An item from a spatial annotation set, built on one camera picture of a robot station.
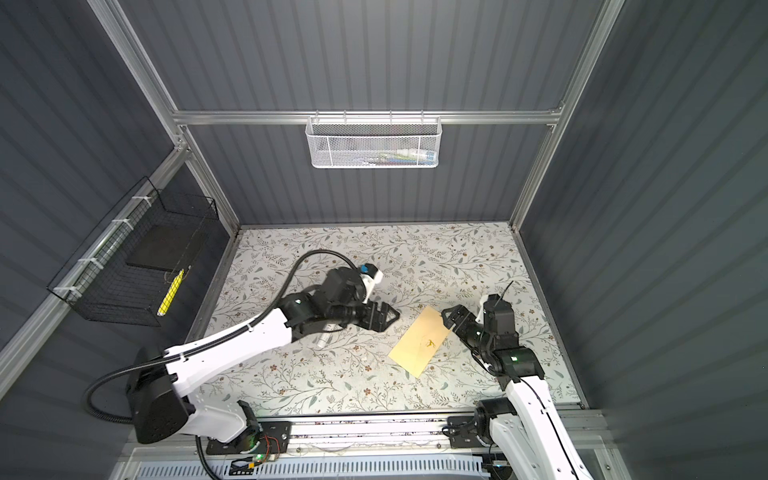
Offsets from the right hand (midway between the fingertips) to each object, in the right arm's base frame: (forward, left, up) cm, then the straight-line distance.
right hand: (454, 321), depth 79 cm
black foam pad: (+14, +77, +16) cm, 80 cm away
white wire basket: (+79, +25, +7) cm, 83 cm away
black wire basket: (+6, +81, +17) cm, 83 cm away
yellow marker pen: (0, +68, +15) cm, 69 cm away
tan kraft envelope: (-2, +9, -14) cm, 17 cm away
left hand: (-1, +17, +6) cm, 18 cm away
